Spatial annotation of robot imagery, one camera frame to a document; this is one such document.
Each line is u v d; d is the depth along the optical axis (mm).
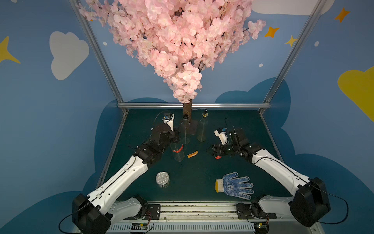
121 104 1146
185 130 890
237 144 628
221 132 742
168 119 623
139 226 723
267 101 1155
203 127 916
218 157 957
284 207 526
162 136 534
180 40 471
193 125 1068
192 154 960
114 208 500
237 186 833
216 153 718
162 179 796
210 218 734
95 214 368
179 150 794
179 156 902
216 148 720
